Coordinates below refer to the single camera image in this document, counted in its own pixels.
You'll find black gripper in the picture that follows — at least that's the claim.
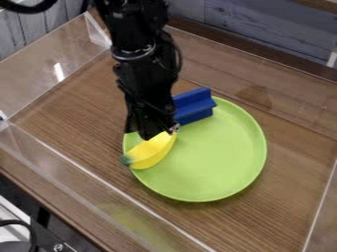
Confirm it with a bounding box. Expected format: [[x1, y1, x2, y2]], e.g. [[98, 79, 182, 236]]
[[114, 53, 182, 140]]

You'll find yellow toy banana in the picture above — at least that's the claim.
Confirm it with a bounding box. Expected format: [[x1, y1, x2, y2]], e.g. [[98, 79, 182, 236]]
[[122, 132, 178, 169]]

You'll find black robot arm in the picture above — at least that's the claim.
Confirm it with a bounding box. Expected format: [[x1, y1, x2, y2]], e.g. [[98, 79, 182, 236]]
[[94, 0, 183, 140]]

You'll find green round plate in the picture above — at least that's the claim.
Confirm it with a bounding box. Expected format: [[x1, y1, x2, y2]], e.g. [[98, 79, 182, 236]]
[[130, 97, 268, 203]]

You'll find blue plastic block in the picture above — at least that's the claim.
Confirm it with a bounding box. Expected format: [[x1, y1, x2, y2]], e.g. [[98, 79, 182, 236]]
[[174, 88, 215, 125]]

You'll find clear acrylic enclosure wall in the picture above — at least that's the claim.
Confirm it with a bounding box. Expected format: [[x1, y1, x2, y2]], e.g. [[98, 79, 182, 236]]
[[0, 14, 337, 252]]

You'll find black cable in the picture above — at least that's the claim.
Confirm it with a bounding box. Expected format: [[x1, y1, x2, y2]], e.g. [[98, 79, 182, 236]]
[[0, 220, 44, 252]]

